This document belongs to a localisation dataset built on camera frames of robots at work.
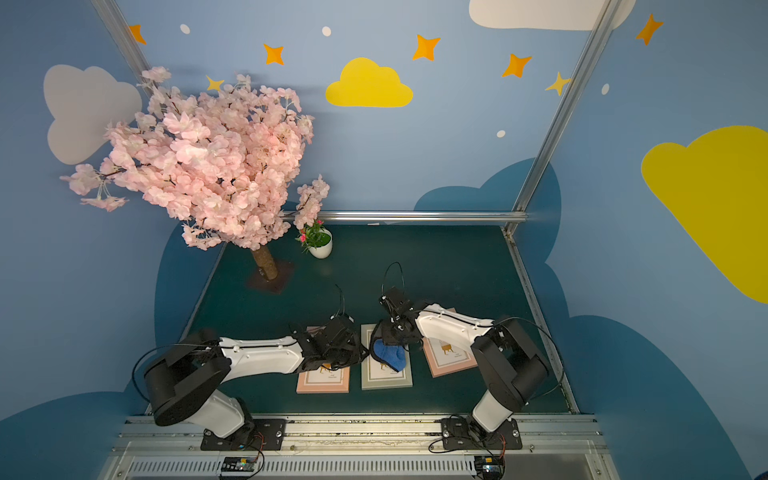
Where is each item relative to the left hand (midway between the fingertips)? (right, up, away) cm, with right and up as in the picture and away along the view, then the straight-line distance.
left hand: (369, 351), depth 87 cm
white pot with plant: (-20, +34, +16) cm, 42 cm away
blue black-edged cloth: (+7, 0, -5) cm, 9 cm away
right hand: (+7, +4, +3) cm, 9 cm away
